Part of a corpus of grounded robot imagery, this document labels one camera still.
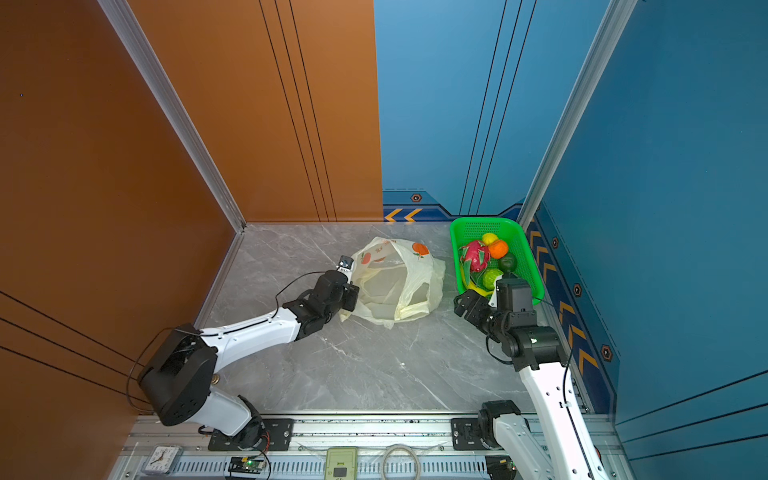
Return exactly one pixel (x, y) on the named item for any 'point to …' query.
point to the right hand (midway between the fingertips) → (462, 306)
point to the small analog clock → (162, 459)
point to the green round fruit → (490, 277)
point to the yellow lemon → (489, 238)
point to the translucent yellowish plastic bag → (397, 281)
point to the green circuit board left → (246, 464)
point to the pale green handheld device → (341, 463)
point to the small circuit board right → (500, 467)
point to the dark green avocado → (508, 263)
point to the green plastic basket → (464, 230)
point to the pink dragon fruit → (474, 257)
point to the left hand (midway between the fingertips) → (353, 281)
